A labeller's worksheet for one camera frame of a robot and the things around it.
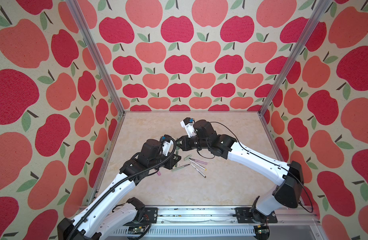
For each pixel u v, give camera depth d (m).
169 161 0.52
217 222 0.73
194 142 0.62
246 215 0.73
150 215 0.75
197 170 0.90
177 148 0.71
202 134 0.56
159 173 0.88
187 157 0.96
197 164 0.91
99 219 0.41
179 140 0.68
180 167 0.91
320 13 0.70
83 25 0.75
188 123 0.65
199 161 0.93
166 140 0.64
